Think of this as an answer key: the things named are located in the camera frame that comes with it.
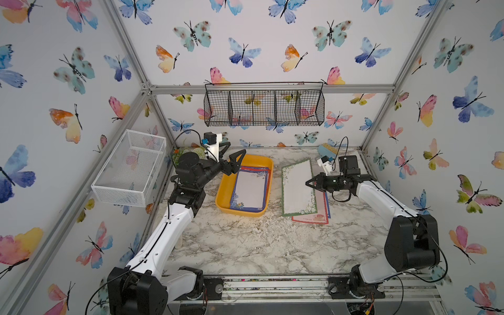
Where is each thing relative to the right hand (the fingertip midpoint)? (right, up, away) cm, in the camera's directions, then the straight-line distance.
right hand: (309, 181), depth 85 cm
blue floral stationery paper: (+12, -12, +12) cm, 21 cm away
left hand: (-29, +13, -16) cm, 36 cm away
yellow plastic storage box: (-39, -6, +17) cm, 43 cm away
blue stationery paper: (-26, -6, +17) cm, 32 cm away
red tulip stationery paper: (+8, -17, +8) cm, 21 cm away
